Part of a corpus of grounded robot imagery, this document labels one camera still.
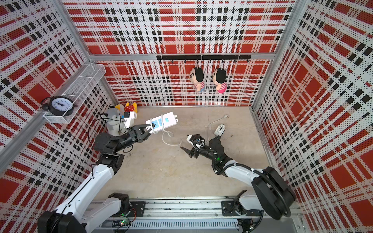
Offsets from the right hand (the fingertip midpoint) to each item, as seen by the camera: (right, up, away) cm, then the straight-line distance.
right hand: (187, 140), depth 78 cm
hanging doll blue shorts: (+5, +39, +12) cm, 41 cm away
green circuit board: (-31, -39, -9) cm, 51 cm away
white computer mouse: (+21, +4, +17) cm, 27 cm away
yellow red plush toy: (-48, +20, +36) cm, 63 cm away
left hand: (-13, +8, -15) cm, 21 cm away
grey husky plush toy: (-50, +7, +18) cm, 54 cm away
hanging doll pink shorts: (+20, +40, +17) cm, 48 cm away
